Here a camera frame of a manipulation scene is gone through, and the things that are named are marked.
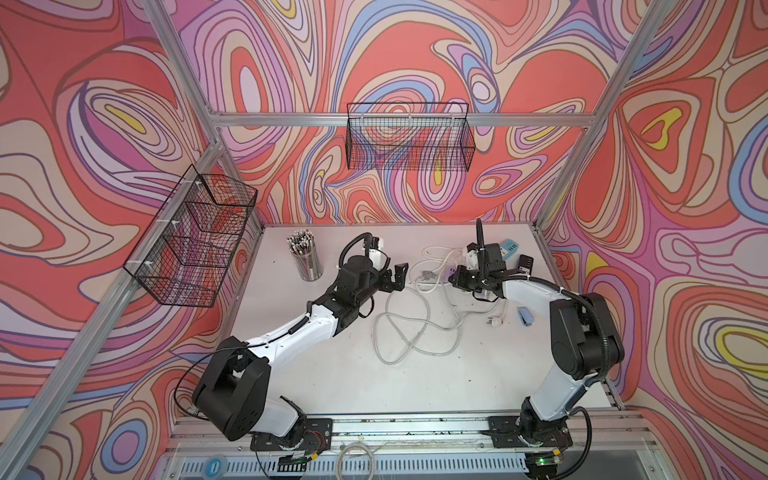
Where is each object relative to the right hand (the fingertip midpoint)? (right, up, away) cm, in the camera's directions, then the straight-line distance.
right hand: (451, 285), depth 96 cm
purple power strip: (+1, +4, +8) cm, 9 cm away
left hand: (-18, +7, -14) cm, 24 cm away
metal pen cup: (-47, +13, -5) cm, 49 cm away
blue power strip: (+24, +12, +13) cm, 30 cm away
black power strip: (+29, +6, +9) cm, 31 cm away
